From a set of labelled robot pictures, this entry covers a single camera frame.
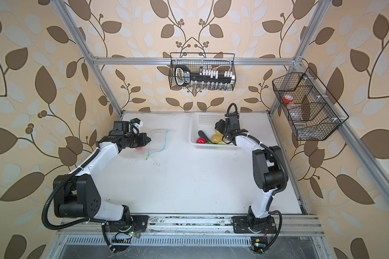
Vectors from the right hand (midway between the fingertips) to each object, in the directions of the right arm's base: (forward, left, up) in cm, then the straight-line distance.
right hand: (219, 127), depth 96 cm
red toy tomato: (-4, +11, -8) cm, 14 cm away
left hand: (-9, +39, +4) cm, 40 cm away
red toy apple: (-6, +51, -13) cm, 53 cm away
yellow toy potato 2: (-5, +2, -8) cm, 9 cm away
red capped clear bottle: (0, -33, +20) cm, 39 cm away
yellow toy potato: (-5, +1, -1) cm, 6 cm away
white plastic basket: (+18, +7, -15) cm, 25 cm away
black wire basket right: (-11, -40, +21) cm, 47 cm away
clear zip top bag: (0, +39, -13) cm, 41 cm away
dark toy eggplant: (+1, +10, -9) cm, 14 cm away
